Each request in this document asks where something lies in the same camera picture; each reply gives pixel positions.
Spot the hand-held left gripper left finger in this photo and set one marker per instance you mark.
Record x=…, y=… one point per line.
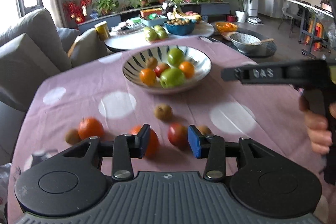
x=143, y=141

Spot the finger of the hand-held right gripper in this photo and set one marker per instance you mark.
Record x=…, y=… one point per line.
x=232, y=74

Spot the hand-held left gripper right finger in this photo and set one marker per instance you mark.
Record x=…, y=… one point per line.
x=197, y=144

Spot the red apple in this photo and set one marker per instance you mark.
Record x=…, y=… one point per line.
x=178, y=135
x=160, y=69

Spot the striped white ceramic bowl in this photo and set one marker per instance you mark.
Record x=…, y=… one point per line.
x=199, y=77

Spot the green apple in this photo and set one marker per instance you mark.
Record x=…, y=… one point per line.
x=172, y=78
x=175, y=56

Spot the brown kiwi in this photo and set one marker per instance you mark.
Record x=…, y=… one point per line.
x=151, y=63
x=72, y=136
x=163, y=112
x=204, y=130

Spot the person's right hand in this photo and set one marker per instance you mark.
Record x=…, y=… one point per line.
x=317, y=132

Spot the patterned grey bowl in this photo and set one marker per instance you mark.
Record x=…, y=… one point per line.
x=244, y=44

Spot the dark glass round table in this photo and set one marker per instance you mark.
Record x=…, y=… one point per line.
x=267, y=49

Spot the small wooden dish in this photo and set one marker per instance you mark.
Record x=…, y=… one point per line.
x=227, y=35

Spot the wooden spoon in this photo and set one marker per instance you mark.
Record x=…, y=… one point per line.
x=266, y=41

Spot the pink dotted tablecloth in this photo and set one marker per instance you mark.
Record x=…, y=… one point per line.
x=118, y=106

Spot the orange bowl of tangerines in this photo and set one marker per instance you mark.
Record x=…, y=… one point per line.
x=225, y=27

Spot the orange with green leaf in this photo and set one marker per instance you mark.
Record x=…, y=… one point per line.
x=90, y=129

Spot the small red box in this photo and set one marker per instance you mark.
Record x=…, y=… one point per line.
x=231, y=18

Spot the dining chair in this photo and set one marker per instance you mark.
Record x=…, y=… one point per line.
x=288, y=16

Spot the tall plant in white pot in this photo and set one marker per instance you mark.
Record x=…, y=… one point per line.
x=240, y=16

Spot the glass dining table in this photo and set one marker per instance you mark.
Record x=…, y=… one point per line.
x=307, y=7

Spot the grey television cabinet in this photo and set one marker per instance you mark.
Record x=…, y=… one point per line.
x=215, y=7

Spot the blue bowl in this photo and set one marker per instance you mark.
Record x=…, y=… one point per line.
x=179, y=29

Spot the pile of kiwis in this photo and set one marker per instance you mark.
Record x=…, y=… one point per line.
x=178, y=21

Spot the bunch of bananas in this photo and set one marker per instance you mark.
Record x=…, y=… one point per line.
x=181, y=14

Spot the pack of green apples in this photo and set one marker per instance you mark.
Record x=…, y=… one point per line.
x=155, y=33

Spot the white round coffee table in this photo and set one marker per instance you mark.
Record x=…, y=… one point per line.
x=123, y=41

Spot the orange box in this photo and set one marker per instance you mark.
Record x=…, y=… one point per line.
x=151, y=12

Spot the clear glass platter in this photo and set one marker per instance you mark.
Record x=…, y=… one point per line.
x=128, y=27

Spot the yellow canister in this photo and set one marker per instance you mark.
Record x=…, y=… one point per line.
x=102, y=30

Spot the grey pillow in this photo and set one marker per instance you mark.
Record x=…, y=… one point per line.
x=67, y=36

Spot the blue and white vase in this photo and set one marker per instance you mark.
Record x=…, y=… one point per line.
x=93, y=15

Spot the grey sofa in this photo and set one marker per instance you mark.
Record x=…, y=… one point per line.
x=29, y=56

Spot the clear plastic bag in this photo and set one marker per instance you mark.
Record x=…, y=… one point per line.
x=4, y=176

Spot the red festive decoration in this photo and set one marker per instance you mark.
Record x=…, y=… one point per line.
x=76, y=8

